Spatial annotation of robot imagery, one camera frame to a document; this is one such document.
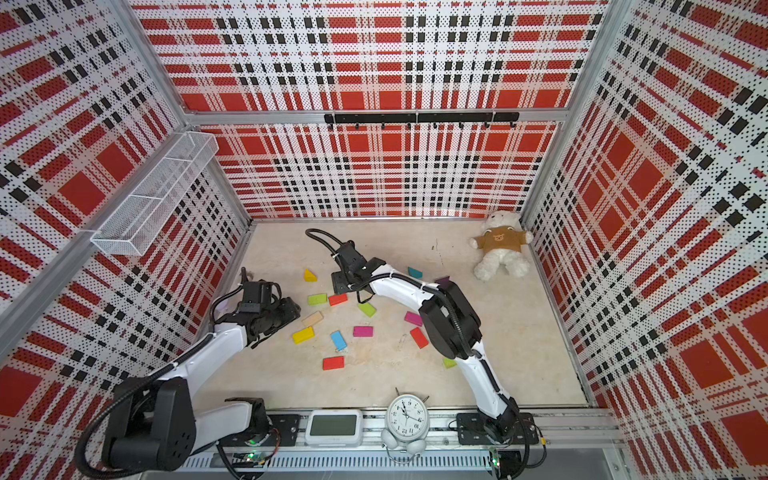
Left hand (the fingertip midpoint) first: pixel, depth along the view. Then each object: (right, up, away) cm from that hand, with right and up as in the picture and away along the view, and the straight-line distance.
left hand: (299, 310), depth 90 cm
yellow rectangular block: (+1, -8, 0) cm, 8 cm away
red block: (+10, +2, +8) cm, 13 cm away
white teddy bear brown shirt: (+67, +21, +14) cm, 72 cm away
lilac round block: (-10, +6, -22) cm, 25 cm away
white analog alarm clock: (+33, -23, -18) cm, 44 cm away
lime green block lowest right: (+45, -13, -7) cm, 48 cm away
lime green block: (+3, +2, +9) cm, 10 cm away
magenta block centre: (+20, -7, +1) cm, 21 cm away
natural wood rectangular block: (+3, -3, +3) cm, 6 cm away
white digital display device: (+15, -24, -20) cm, 35 cm away
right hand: (+14, +8, +4) cm, 17 cm away
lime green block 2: (+20, 0, +6) cm, 21 cm away
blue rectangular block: (+12, -9, -1) cm, 15 cm away
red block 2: (+37, -8, 0) cm, 38 cm away
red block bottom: (+10, -15, -2) cm, 19 cm away
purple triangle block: (+47, +8, +11) cm, 48 cm away
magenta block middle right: (+35, -3, +3) cm, 36 cm away
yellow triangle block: (-1, +9, +14) cm, 17 cm away
